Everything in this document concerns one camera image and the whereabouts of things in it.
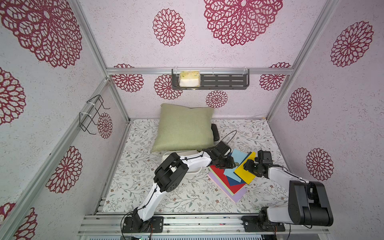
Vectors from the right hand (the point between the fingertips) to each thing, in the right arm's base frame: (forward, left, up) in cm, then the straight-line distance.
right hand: (246, 164), depth 93 cm
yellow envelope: (-8, +1, +1) cm, 9 cm away
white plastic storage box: (+4, +39, +6) cm, 40 cm away
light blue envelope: (+8, +3, -5) cm, 9 cm away
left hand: (-3, +9, +3) cm, 10 cm away
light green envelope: (-5, +21, -1) cm, 22 cm away
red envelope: (-6, +17, +1) cm, 19 cm away
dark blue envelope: (-11, +10, -1) cm, 15 cm away
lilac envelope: (-20, +10, -2) cm, 22 cm away
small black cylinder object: (+25, +18, +2) cm, 31 cm away
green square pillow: (+19, +41, +13) cm, 47 cm away
